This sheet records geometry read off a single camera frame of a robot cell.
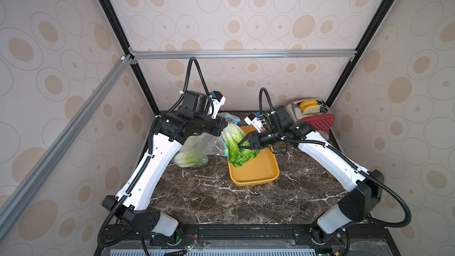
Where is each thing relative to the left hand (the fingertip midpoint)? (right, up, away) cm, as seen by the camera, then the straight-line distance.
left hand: (232, 123), depth 66 cm
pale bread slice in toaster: (+43, +8, +29) cm, 52 cm away
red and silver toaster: (+50, +2, +29) cm, 57 cm away
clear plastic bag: (-1, +2, +4) cm, 4 cm away
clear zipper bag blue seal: (-17, -13, +16) cm, 27 cm away
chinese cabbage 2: (0, -4, +3) cm, 6 cm away
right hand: (+6, -8, +7) cm, 12 cm away
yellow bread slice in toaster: (+40, +12, +29) cm, 51 cm away
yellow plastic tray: (+15, -22, +24) cm, 36 cm away
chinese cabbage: (-24, -18, +22) cm, 37 cm away
